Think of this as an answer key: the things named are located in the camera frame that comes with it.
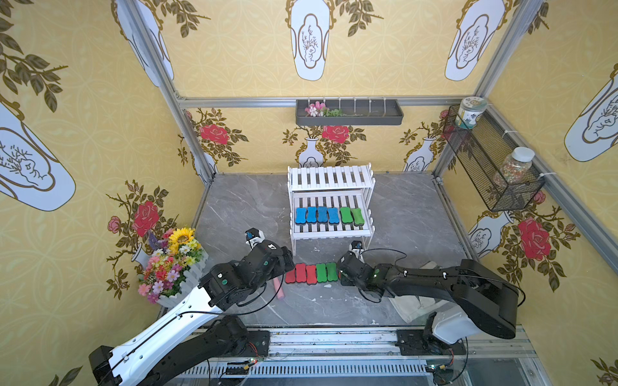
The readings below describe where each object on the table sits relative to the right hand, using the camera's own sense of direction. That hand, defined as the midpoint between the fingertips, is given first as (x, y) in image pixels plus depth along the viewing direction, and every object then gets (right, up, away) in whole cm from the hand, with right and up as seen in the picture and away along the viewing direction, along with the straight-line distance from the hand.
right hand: (345, 268), depth 90 cm
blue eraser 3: (-9, +20, -1) cm, 22 cm away
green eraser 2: (+4, +19, -2) cm, 20 cm away
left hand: (-24, +8, -16) cm, 30 cm away
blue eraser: (-17, +20, -1) cm, 26 cm away
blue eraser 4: (-5, +20, -2) cm, 20 cm away
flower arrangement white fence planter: (-55, +5, -17) cm, 57 cm away
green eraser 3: (-9, -1, -2) cm, 9 cm away
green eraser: (0, +20, 0) cm, 20 cm away
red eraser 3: (-13, -2, -4) cm, 13 cm away
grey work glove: (+22, -11, -8) cm, 26 cm away
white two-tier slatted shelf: (-1, +30, -10) cm, 32 cm away
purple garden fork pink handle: (-23, -7, -7) cm, 25 cm away
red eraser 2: (-16, -1, -2) cm, 17 cm away
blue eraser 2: (-13, +20, -1) cm, 24 cm away
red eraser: (-20, -2, -3) cm, 21 cm away
